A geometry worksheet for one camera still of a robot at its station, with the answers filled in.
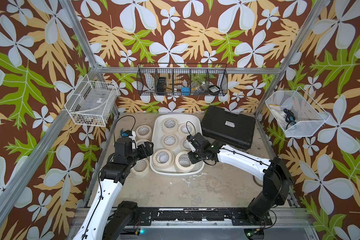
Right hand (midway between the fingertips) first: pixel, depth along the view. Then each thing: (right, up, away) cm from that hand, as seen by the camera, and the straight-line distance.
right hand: (189, 156), depth 85 cm
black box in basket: (-18, +45, +14) cm, 51 cm away
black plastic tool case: (+30, +15, +18) cm, 38 cm away
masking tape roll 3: (-13, +7, +18) cm, 23 cm away
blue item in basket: (-2, +40, +9) cm, 41 cm away
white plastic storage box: (-21, +11, +20) cm, 31 cm away
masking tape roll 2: (-1, +14, +26) cm, 30 cm away
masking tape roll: (-13, +18, +25) cm, 33 cm away
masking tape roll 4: (-16, -4, +9) cm, 18 cm away
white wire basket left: (-54, +30, -4) cm, 62 cm away
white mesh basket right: (+60, +22, -11) cm, 65 cm away
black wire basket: (-4, +49, +13) cm, 51 cm away
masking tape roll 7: (-29, -9, +5) cm, 31 cm away
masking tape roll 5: (-32, +13, +23) cm, 42 cm away
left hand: (-22, +8, -10) cm, 25 cm away
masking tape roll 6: (-33, +7, +19) cm, 38 cm away
